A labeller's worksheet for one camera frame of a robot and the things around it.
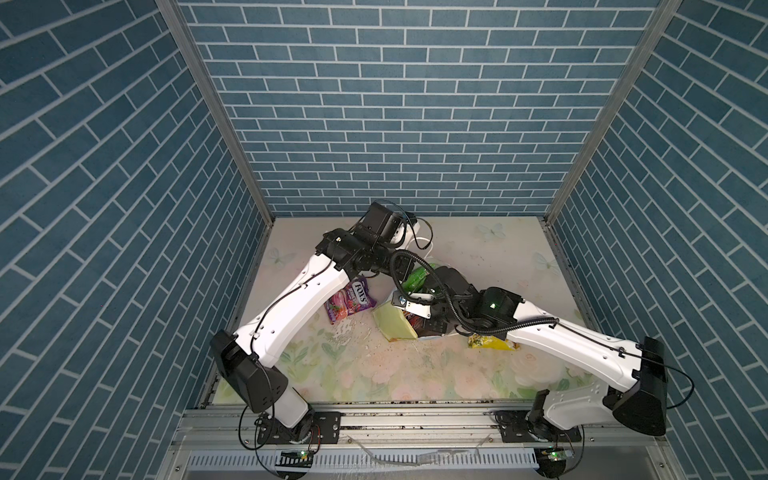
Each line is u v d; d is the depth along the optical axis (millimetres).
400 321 674
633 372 407
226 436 970
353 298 955
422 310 626
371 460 706
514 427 738
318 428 729
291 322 433
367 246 489
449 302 526
